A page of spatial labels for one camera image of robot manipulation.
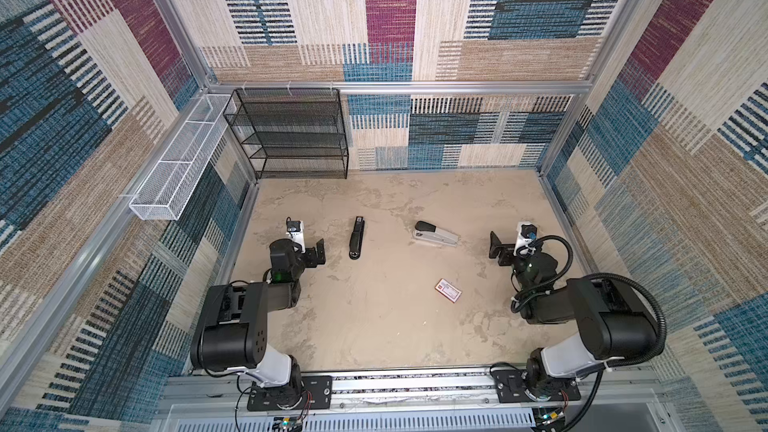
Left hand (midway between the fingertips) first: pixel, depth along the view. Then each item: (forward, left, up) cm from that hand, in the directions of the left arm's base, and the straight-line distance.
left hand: (307, 236), depth 94 cm
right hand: (-2, -61, +3) cm, 61 cm away
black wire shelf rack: (+39, +10, +10) cm, 41 cm away
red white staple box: (-16, -42, -6) cm, 45 cm away
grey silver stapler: (+3, -38, -3) cm, 39 cm away
